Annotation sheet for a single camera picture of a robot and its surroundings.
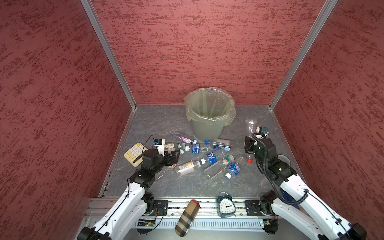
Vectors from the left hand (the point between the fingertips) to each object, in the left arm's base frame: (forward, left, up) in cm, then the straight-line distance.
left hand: (174, 154), depth 83 cm
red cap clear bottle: (+10, -42, +14) cm, 45 cm away
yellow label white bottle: (-6, -7, -5) cm, 11 cm away
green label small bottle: (+8, -2, -6) cm, 10 cm away
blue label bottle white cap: (+6, -13, -4) cm, 15 cm away
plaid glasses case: (-30, -9, -6) cm, 32 cm away
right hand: (+4, -40, +9) cm, 41 cm away
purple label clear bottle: (+15, -4, -5) cm, 16 cm away
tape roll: (+3, -69, -10) cm, 70 cm away
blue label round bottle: (-7, -33, -4) cm, 34 cm away
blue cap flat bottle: (+13, -30, -10) cm, 34 cm away
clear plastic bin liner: (+34, -22, +7) cm, 41 cm away
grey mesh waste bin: (+19, -18, -3) cm, 26 cm away
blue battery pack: (-25, -45, +20) cm, 55 cm away
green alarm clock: (-25, -28, -6) cm, 38 cm away
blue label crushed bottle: (0, -22, -4) cm, 22 cm away
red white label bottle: (-12, +3, +5) cm, 13 cm away
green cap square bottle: (-4, -25, -9) cm, 27 cm away
